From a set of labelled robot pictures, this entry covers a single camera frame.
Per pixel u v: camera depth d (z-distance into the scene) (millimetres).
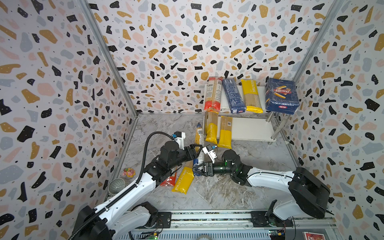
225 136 976
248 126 1094
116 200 432
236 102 747
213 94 795
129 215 556
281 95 749
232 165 612
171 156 565
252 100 780
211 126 996
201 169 703
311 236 688
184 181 856
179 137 683
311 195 435
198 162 713
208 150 716
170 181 838
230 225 731
